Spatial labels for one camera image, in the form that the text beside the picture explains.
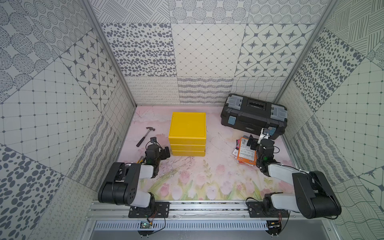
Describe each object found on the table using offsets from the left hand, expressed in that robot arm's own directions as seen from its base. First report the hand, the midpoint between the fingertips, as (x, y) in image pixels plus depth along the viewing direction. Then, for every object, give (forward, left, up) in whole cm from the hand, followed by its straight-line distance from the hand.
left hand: (159, 146), depth 94 cm
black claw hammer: (+7, +14, -2) cm, 16 cm away
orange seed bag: (-3, -55, -1) cm, 55 cm away
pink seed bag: (-2, -49, -2) cm, 49 cm away
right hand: (+4, -63, +5) cm, 63 cm away
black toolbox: (+16, -58, +13) cm, 62 cm away
